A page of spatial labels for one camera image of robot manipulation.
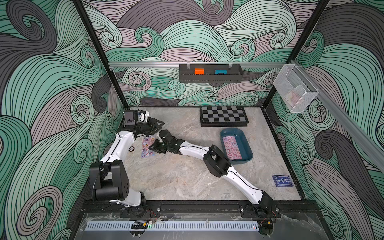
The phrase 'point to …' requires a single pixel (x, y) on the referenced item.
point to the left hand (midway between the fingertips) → (162, 123)
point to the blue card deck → (283, 180)
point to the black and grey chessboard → (219, 116)
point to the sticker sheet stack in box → (232, 148)
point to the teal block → (216, 71)
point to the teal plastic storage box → (245, 148)
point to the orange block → (199, 71)
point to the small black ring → (131, 148)
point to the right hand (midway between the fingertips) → (150, 147)
